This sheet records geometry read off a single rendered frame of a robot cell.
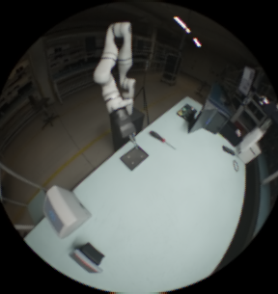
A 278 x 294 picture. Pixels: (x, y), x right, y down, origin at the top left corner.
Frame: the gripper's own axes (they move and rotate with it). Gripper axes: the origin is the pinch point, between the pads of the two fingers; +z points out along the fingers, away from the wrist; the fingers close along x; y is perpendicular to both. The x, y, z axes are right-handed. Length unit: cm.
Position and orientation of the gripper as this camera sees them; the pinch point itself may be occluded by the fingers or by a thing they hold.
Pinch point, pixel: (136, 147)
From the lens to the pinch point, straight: 42.8
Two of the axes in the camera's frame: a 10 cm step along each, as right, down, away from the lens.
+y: -5.3, -0.8, 8.4
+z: 3.7, 8.7, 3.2
